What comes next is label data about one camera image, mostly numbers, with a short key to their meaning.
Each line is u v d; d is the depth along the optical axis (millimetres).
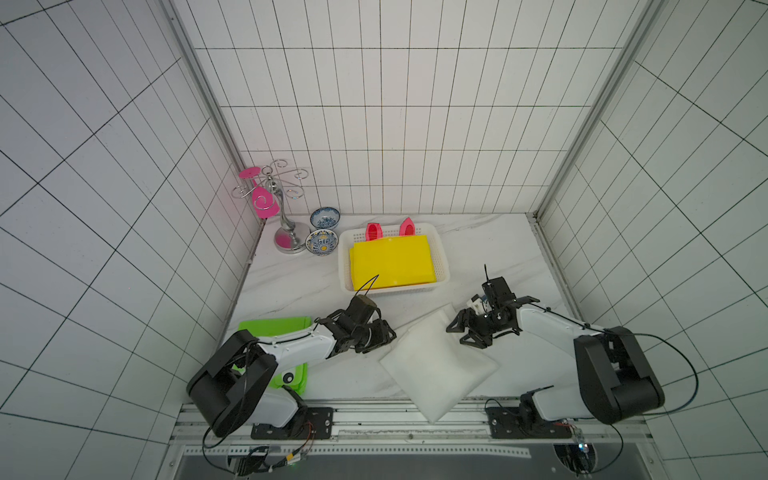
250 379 426
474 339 787
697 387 427
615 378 429
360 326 697
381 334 761
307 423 717
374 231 1014
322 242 1102
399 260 988
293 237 1111
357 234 1029
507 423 721
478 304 841
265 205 1093
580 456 678
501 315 666
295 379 787
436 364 794
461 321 790
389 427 728
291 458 670
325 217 1175
